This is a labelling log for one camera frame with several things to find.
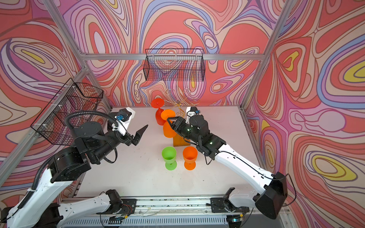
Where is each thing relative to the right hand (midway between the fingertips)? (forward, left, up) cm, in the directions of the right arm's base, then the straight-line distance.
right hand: (169, 124), depth 68 cm
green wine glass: (-4, +2, -23) cm, 24 cm away
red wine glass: (+14, +6, +1) cm, 16 cm away
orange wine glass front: (+3, +1, -11) cm, 12 cm away
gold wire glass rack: (+49, -7, -25) cm, 55 cm away
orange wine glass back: (-5, -10, -22) cm, 25 cm away
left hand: (-6, +11, +12) cm, 17 cm away
